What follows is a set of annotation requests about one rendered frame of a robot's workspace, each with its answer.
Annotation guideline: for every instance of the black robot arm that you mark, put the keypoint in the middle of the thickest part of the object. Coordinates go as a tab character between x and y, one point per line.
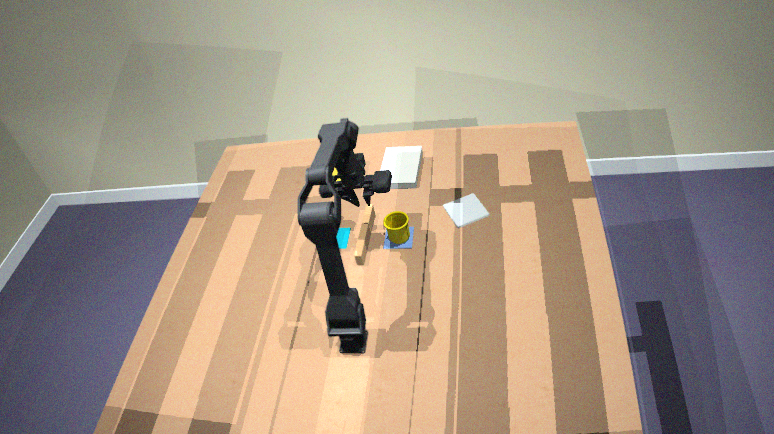
320	223

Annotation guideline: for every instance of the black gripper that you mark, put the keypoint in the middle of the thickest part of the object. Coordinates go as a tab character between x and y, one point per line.
379	182

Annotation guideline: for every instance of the light brown wooden bar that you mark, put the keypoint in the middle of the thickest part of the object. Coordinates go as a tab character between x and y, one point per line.
364	235

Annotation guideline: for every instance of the yellow cup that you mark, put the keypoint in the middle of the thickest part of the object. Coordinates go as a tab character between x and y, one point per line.
397	227

